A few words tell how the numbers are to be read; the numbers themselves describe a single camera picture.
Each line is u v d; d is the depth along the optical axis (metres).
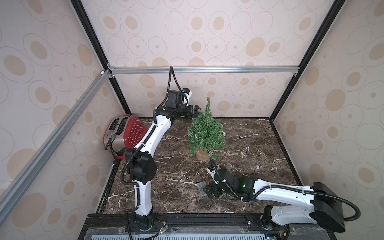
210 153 0.81
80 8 0.68
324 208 0.40
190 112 0.76
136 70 0.92
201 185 0.85
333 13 0.70
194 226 0.73
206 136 0.77
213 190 0.69
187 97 0.70
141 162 0.50
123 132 0.88
